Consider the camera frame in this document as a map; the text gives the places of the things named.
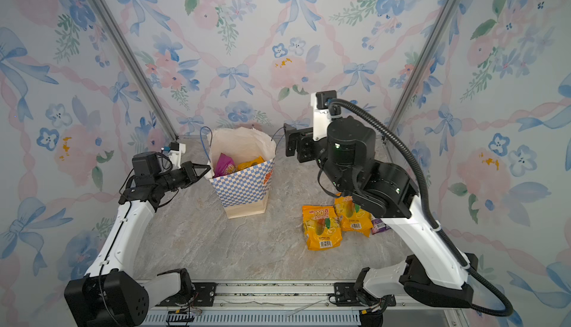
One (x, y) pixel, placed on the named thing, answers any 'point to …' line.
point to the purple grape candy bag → (224, 165)
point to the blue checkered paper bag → (242, 161)
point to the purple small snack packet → (378, 226)
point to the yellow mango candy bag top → (251, 163)
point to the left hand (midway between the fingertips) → (210, 167)
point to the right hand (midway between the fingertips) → (304, 121)
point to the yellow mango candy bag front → (322, 226)
